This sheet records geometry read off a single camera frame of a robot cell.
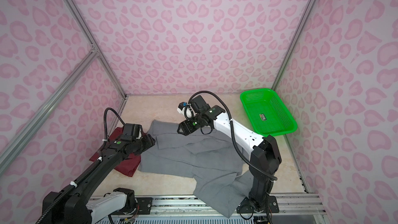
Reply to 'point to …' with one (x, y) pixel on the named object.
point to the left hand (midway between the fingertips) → (152, 139)
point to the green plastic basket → (269, 111)
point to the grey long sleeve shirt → (213, 164)
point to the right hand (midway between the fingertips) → (183, 126)
